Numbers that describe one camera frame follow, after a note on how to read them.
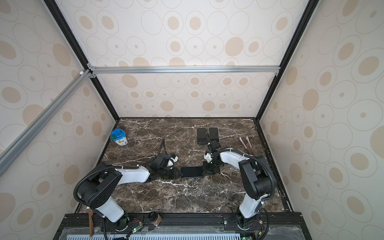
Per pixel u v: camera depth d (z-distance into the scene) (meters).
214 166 0.78
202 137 1.09
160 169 0.73
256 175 0.48
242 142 1.04
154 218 0.66
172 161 0.76
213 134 1.10
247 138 1.06
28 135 0.57
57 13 0.69
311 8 0.69
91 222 0.74
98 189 0.45
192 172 0.89
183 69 0.92
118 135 0.97
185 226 0.73
